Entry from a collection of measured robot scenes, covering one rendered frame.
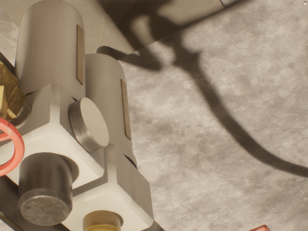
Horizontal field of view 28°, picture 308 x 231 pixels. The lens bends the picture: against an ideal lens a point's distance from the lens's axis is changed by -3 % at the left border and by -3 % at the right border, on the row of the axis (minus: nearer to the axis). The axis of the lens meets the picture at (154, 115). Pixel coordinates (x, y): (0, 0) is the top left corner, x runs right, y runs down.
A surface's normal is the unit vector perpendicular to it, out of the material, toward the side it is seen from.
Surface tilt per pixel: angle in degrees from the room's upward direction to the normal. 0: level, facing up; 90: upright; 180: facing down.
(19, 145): 23
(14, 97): 60
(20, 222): 90
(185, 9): 0
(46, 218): 0
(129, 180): 90
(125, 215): 0
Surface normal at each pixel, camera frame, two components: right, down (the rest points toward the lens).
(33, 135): -0.27, 0.07
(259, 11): 0.09, 0.69
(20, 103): 0.81, 0.00
